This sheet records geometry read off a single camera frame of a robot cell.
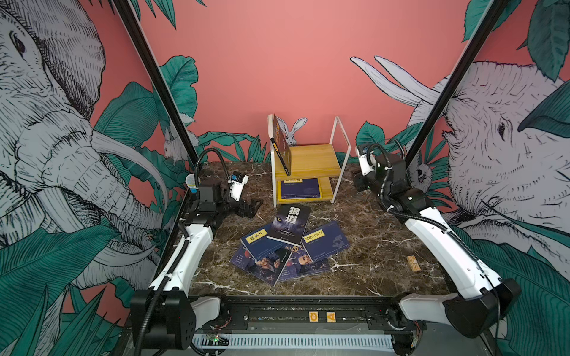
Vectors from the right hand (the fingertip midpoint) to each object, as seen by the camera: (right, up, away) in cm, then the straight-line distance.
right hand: (356, 162), depth 72 cm
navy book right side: (-8, -31, +19) cm, 37 cm away
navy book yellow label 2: (-35, -32, +16) cm, 50 cm away
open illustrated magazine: (-21, -39, +13) cm, 46 cm away
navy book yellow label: (-18, -9, +32) cm, 38 cm away
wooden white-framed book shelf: (-12, -1, +18) cm, 21 cm away
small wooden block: (+26, -39, +13) cm, 49 cm away
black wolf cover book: (-23, -25, +23) cm, 41 cm away
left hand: (-36, -11, +7) cm, 39 cm away
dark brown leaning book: (-25, +6, +5) cm, 27 cm away
